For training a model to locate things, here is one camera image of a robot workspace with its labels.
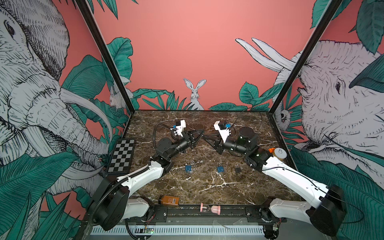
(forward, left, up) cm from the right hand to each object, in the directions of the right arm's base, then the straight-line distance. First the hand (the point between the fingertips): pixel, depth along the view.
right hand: (204, 137), depth 66 cm
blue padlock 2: (-2, -10, -31) cm, 33 cm away
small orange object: (+11, -45, -30) cm, 55 cm away
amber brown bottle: (-20, +18, -27) cm, 38 cm away
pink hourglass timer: (-24, -6, -30) cm, 39 cm away
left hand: (+1, 0, +3) cm, 3 cm away
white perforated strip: (-32, -5, -32) cm, 46 cm away
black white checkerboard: (+2, +50, -28) cm, 57 cm away
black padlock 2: (-2, -21, -32) cm, 39 cm away
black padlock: (+1, +1, 0) cm, 1 cm away
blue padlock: (-2, +9, -31) cm, 33 cm away
